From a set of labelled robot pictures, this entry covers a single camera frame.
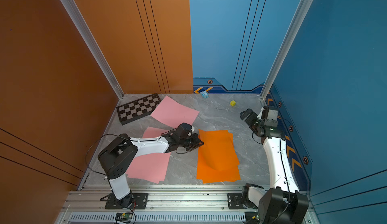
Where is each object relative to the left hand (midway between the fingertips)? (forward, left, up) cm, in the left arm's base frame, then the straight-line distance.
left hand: (206, 141), depth 86 cm
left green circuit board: (-36, +40, -10) cm, 55 cm away
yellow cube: (+35, -21, -5) cm, 41 cm away
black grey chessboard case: (+25, +50, -4) cm, 56 cm away
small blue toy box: (+45, 0, -6) cm, 46 cm away
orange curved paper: (-3, -7, -4) cm, 9 cm away
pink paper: (+28, +25, -10) cm, 39 cm away
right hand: (+7, -21, +14) cm, 26 cm away
